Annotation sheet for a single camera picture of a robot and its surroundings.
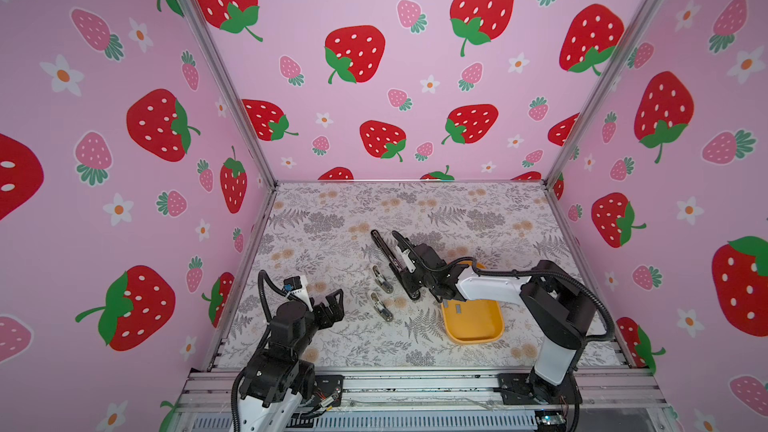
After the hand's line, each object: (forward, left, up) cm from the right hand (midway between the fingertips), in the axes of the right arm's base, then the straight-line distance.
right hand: (401, 271), depth 91 cm
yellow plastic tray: (-11, -23, -7) cm, 26 cm away
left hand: (-14, +17, +9) cm, 24 cm away
